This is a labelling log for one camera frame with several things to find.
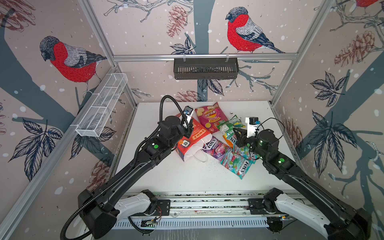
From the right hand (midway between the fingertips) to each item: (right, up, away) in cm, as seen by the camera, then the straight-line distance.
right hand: (232, 130), depth 73 cm
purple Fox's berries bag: (-5, -14, +20) cm, 24 cm away
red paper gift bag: (-17, -8, +11) cm, 22 cm away
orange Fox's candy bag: (-3, -4, +1) cm, 5 cm away
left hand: (-21, +7, -3) cm, 22 cm away
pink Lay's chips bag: (-7, +6, +34) cm, 35 cm away
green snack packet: (-2, +1, +3) cm, 4 cm away
